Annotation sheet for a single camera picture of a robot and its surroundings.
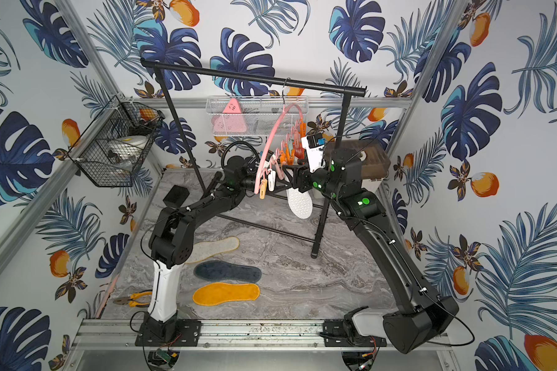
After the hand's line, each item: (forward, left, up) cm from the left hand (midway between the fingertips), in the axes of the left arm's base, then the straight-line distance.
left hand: (290, 182), depth 78 cm
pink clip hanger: (+39, +3, -15) cm, 42 cm away
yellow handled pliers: (-34, +52, -29) cm, 69 cm away
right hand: (-3, 0, +12) cm, 12 cm away
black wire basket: (+2, +66, +7) cm, 66 cm away
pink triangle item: (+25, +24, +6) cm, 36 cm away
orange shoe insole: (-29, +24, -30) cm, 48 cm away
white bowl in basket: (+7, +56, +6) cm, 57 cm away
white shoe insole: (-3, -4, -7) cm, 9 cm away
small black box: (+11, +52, -26) cm, 59 cm away
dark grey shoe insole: (-21, +25, -29) cm, 43 cm away
